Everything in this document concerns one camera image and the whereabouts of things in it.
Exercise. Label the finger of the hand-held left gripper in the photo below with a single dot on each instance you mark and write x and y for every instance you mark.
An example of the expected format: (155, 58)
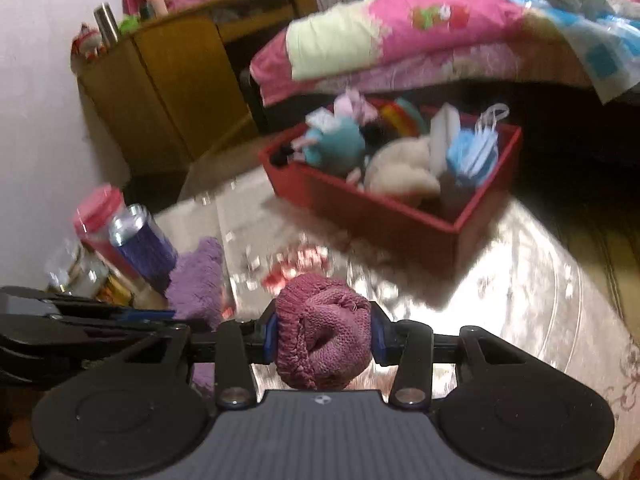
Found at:
(75, 335)
(142, 315)

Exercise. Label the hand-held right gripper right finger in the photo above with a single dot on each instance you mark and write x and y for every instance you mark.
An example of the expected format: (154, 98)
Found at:
(380, 341)

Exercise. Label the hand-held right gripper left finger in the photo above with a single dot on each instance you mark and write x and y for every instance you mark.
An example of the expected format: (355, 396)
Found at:
(270, 341)

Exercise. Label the maroon knitted hat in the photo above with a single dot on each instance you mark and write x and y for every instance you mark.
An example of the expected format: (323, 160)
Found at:
(325, 335)

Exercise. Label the purple fluffy cloth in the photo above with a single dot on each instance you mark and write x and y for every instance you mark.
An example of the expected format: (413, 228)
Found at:
(197, 280)

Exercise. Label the red cardboard box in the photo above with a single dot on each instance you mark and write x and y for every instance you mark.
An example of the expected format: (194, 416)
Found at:
(380, 220)

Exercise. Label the beige plush toy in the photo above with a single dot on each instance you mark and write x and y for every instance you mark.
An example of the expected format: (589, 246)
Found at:
(405, 172)

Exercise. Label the teal and pink plush toy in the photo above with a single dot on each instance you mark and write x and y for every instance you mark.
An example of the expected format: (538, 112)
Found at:
(335, 147)

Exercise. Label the blue face mask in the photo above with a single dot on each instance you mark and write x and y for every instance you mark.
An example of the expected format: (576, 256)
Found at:
(472, 152)

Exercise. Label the rainbow striped plush toy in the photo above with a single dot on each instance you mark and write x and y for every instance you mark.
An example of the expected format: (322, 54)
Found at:
(402, 116)

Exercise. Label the clear glass jar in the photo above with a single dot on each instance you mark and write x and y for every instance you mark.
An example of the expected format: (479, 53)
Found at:
(75, 270)

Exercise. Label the blue drink can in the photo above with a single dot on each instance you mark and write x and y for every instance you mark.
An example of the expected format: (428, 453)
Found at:
(145, 250)

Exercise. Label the red-lidded jar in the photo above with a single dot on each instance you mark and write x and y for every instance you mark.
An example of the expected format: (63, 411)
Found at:
(97, 220)

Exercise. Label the wooden desk cabinet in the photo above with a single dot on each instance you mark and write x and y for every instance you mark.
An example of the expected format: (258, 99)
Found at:
(180, 90)

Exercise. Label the red and white doll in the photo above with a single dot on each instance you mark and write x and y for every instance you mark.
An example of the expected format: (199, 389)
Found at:
(86, 42)

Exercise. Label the green toy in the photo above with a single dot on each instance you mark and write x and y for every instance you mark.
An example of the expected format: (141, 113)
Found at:
(130, 24)

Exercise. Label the steel thermos flask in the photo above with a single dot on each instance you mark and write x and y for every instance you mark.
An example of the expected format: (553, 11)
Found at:
(106, 25)

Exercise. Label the pink printed quilt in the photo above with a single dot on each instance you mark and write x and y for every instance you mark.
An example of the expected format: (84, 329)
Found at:
(400, 30)

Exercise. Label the clear blue plastic sheet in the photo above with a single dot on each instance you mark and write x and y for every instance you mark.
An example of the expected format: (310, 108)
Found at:
(585, 25)

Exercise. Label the dark bed frame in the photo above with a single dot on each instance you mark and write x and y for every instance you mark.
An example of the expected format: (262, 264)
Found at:
(560, 125)

